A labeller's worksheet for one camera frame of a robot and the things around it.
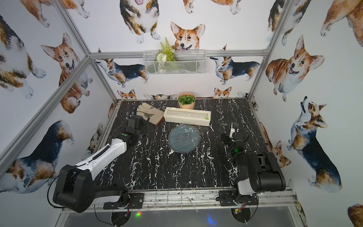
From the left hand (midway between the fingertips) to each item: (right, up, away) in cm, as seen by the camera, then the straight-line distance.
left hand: (141, 120), depth 87 cm
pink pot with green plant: (+28, +14, +14) cm, 34 cm away
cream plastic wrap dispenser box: (+28, +2, +14) cm, 31 cm away
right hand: (+56, -6, +5) cm, 57 cm away
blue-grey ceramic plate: (+26, -13, +9) cm, 30 cm away
